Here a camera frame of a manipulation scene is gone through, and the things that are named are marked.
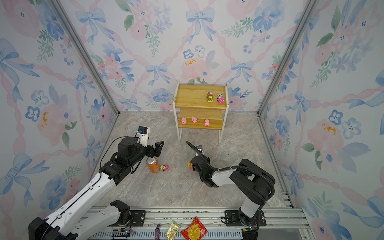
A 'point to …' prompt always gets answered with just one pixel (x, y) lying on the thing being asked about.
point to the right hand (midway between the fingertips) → (197, 155)
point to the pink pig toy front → (184, 121)
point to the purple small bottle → (157, 232)
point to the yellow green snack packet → (172, 231)
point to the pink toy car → (221, 98)
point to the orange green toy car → (190, 164)
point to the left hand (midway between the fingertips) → (156, 138)
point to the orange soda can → (153, 164)
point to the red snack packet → (194, 230)
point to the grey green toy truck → (210, 96)
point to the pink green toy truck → (164, 167)
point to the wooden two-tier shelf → (200, 107)
